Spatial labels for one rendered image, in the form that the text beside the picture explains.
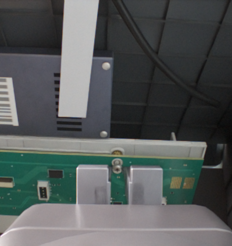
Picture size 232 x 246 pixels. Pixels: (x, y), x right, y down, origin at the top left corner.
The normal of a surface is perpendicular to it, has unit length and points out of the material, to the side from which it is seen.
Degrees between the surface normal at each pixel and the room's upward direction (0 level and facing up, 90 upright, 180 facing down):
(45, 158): 90
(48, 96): 90
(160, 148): 90
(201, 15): 90
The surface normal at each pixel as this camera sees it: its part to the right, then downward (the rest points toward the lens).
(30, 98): 0.00, 0.56
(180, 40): -0.02, 0.85
